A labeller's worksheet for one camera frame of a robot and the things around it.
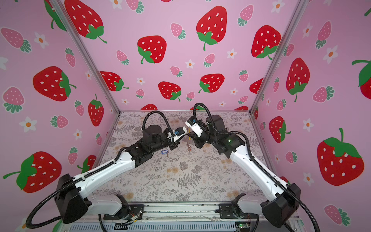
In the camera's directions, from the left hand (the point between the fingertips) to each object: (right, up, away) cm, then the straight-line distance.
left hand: (184, 130), depth 72 cm
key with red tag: (+3, -10, +5) cm, 11 cm away
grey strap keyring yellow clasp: (+3, -5, -5) cm, 7 cm away
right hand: (+2, -1, 0) cm, 3 cm away
